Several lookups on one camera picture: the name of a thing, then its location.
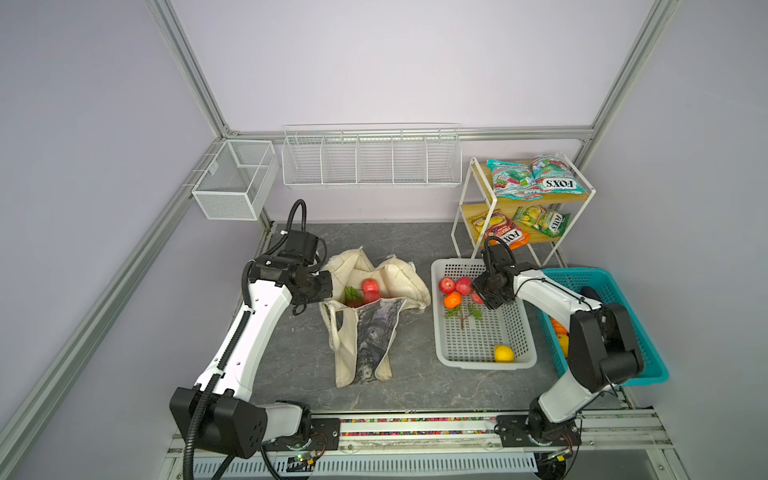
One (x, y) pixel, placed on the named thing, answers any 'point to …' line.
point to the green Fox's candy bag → (550, 221)
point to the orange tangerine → (453, 300)
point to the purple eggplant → (589, 292)
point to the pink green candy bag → (514, 181)
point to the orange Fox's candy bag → (500, 226)
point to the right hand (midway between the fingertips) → (477, 292)
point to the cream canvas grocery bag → (365, 309)
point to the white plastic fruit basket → (501, 340)
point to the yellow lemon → (503, 354)
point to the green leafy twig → (477, 314)
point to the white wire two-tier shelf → (521, 203)
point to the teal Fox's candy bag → (554, 175)
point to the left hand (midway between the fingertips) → (324, 295)
